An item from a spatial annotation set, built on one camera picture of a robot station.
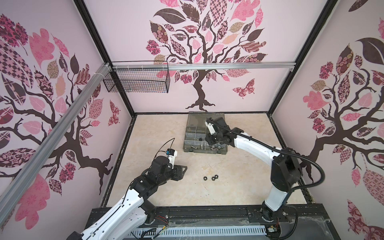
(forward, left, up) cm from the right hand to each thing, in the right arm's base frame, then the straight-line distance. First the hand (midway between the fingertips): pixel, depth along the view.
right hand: (208, 135), depth 88 cm
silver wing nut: (0, -4, -12) cm, 13 cm away
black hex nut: (-21, +3, -14) cm, 26 cm away
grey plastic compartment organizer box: (+4, +9, -10) cm, 14 cm away
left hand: (-21, +15, -2) cm, 26 cm away
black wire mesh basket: (+56, +56, +3) cm, 79 cm away
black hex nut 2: (-21, -2, -14) cm, 26 cm away
